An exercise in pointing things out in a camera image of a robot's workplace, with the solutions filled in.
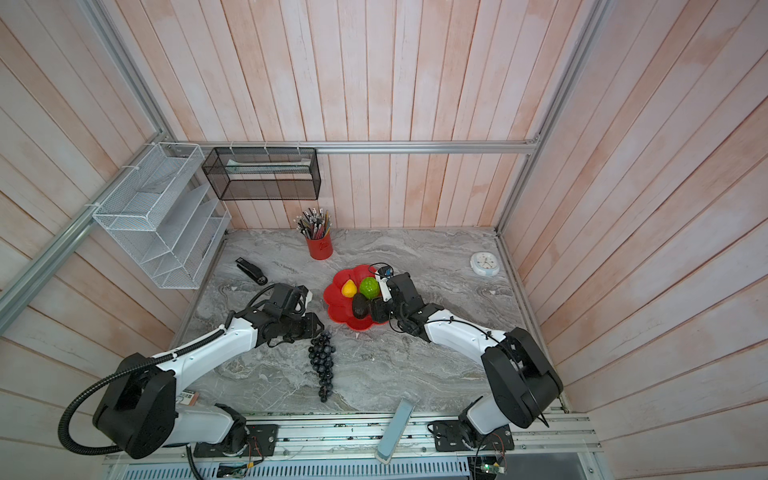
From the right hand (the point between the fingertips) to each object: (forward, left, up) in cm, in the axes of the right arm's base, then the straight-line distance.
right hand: (374, 300), depth 89 cm
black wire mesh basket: (+42, +41, +16) cm, 61 cm away
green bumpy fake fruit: (+7, +2, -3) cm, 8 cm away
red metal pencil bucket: (+22, +20, -1) cm, 30 cm away
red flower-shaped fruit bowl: (+3, +12, -8) cm, 15 cm away
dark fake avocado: (+1, +5, -6) cm, 8 cm away
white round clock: (+21, -40, -8) cm, 45 cm away
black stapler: (+14, +44, -5) cm, 47 cm away
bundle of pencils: (+24, +21, +9) cm, 33 cm away
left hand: (-10, +16, -3) cm, 19 cm away
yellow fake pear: (+7, +9, -5) cm, 13 cm away
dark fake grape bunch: (-15, +15, -4) cm, 22 cm away
